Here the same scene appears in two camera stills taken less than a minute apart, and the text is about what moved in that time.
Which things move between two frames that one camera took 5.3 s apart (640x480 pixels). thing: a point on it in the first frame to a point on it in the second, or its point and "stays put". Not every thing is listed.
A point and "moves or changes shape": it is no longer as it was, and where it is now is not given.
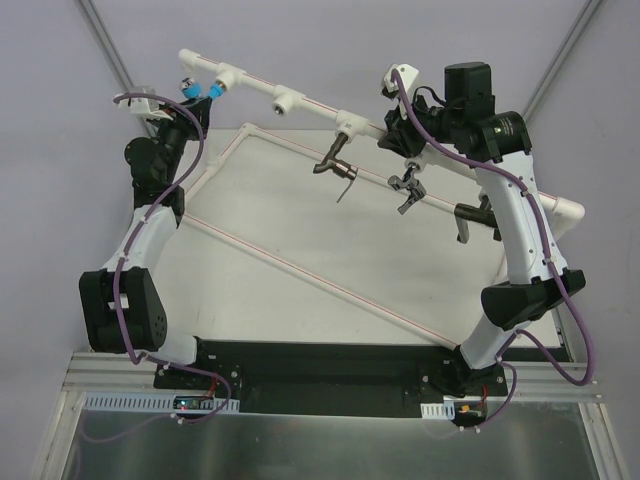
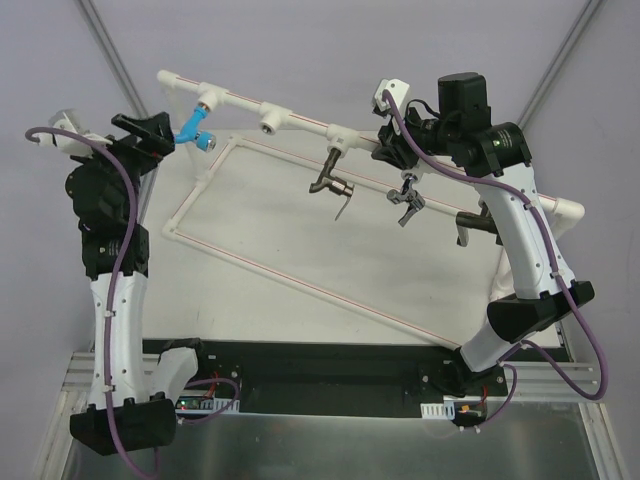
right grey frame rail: [587, 14] stays put
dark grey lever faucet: [339, 168] to [332, 183]
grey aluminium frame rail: [106, 41] stays put
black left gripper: [198, 110] to [145, 132]
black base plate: [336, 378] stays put
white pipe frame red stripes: [286, 98] to [220, 98]
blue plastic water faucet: [193, 90] moves or changes shape
